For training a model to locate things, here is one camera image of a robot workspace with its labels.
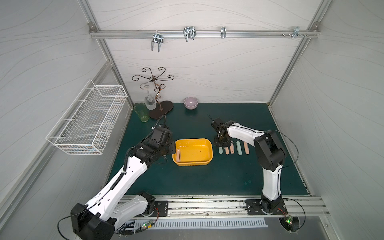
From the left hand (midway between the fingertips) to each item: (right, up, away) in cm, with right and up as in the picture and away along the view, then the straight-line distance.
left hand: (172, 145), depth 77 cm
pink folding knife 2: (+32, -6, +18) cm, 37 cm away
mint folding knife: (+28, -6, +16) cm, 33 cm away
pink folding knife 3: (+36, -6, +19) cm, 41 cm away
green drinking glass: (-26, +19, +26) cm, 41 cm away
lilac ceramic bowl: (+8, +27, +41) cm, 50 cm away
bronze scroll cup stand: (-12, +23, +41) cm, 48 cm away
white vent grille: (-15, -37, -7) cm, 40 cm away
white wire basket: (-40, +11, -8) cm, 42 cm away
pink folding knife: (+1, -9, +14) cm, 17 cm away
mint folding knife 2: (+40, -5, +19) cm, 45 cm away
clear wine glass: (-17, +25, +16) cm, 35 cm away
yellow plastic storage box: (+11, -8, +16) cm, 21 cm away
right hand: (+27, -3, +20) cm, 34 cm away
